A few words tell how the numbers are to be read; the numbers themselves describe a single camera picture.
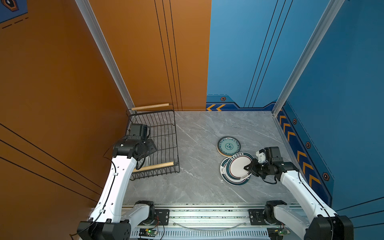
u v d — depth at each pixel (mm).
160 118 1053
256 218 726
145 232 712
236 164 892
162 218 739
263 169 692
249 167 772
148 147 682
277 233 704
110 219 371
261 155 775
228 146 968
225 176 852
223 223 726
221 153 940
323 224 387
